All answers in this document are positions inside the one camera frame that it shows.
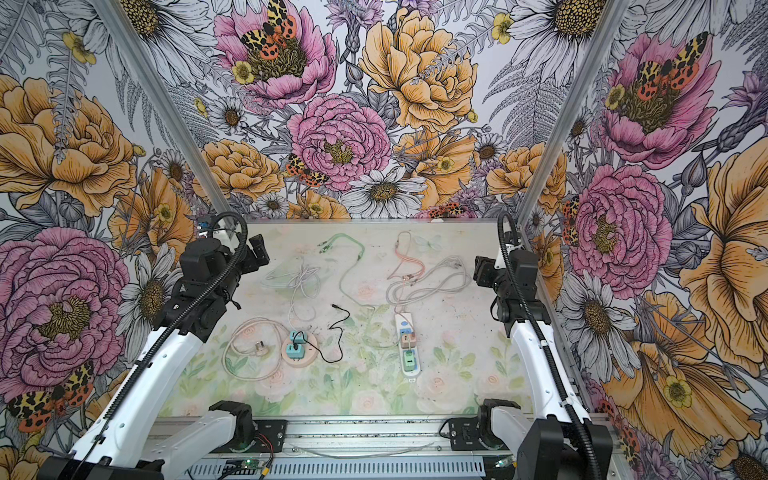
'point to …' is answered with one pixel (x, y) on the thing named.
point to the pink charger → (405, 340)
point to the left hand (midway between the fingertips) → (244, 251)
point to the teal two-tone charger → (298, 339)
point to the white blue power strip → (404, 324)
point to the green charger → (409, 361)
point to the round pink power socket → (311, 348)
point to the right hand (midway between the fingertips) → (486, 267)
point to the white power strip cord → (445, 274)
